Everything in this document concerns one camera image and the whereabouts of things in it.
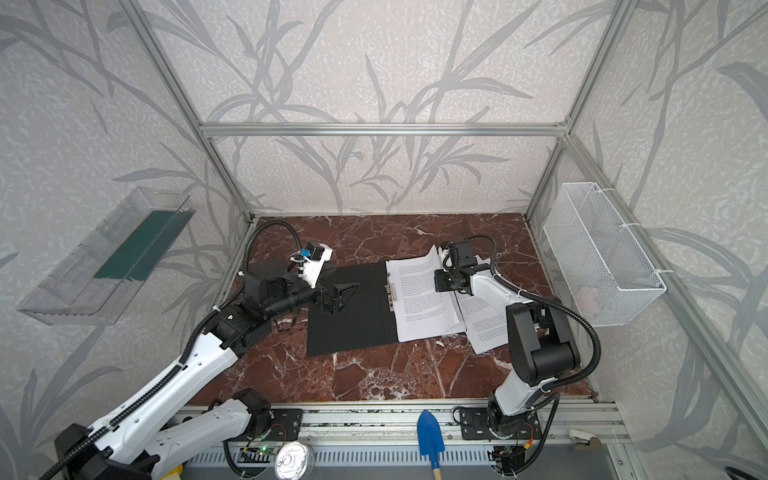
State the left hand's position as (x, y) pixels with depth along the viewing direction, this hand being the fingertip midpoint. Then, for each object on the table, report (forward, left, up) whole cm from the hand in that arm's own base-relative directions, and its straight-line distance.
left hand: (350, 270), depth 70 cm
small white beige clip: (-31, -56, -25) cm, 68 cm away
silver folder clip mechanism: (+9, -8, -27) cm, 30 cm away
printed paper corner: (+3, -18, -28) cm, 34 cm away
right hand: (+14, -25, -22) cm, 36 cm away
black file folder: (0, -1, -28) cm, 28 cm away
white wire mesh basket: (-5, -55, +7) cm, 55 cm away
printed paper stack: (-2, -39, -29) cm, 48 cm away
